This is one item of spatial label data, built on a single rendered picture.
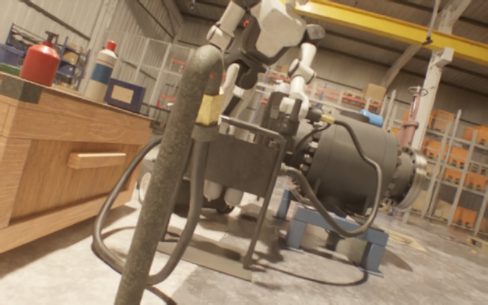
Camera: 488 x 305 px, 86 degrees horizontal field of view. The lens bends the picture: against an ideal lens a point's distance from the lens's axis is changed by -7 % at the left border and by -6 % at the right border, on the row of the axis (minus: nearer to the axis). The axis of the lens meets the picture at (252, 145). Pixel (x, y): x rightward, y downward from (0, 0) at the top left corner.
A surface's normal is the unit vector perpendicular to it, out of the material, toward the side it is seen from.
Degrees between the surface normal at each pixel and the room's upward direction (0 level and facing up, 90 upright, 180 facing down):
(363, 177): 106
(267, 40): 116
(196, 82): 92
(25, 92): 90
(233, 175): 90
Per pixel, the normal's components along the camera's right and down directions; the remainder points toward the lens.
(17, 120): 0.95, 0.30
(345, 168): -0.08, 0.18
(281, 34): 0.18, 0.50
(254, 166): -0.02, -0.02
